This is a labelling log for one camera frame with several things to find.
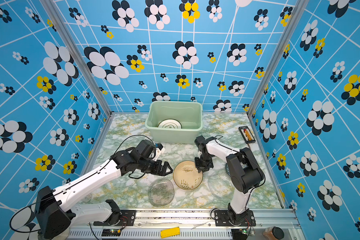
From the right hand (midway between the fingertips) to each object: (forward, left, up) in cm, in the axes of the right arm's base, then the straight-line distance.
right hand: (200, 170), depth 89 cm
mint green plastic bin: (+41, +6, +7) cm, 42 cm away
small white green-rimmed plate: (+34, +21, +5) cm, 41 cm away
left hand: (-7, +18, +16) cm, 25 cm away
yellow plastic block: (-31, +16, +1) cm, 35 cm away
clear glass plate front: (-13, +23, -1) cm, 26 cm away
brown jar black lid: (-31, -28, +8) cm, 43 cm away
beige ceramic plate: (-3, +9, +1) cm, 9 cm away
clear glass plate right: (-8, -11, -1) cm, 14 cm away
